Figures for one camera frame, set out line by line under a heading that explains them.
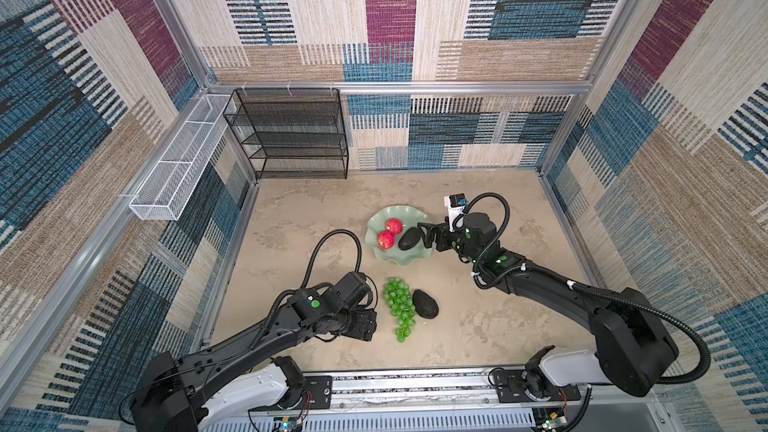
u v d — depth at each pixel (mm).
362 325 676
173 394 397
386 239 965
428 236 760
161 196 696
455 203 729
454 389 757
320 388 735
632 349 423
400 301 848
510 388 731
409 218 1019
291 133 1089
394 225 992
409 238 987
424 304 827
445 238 746
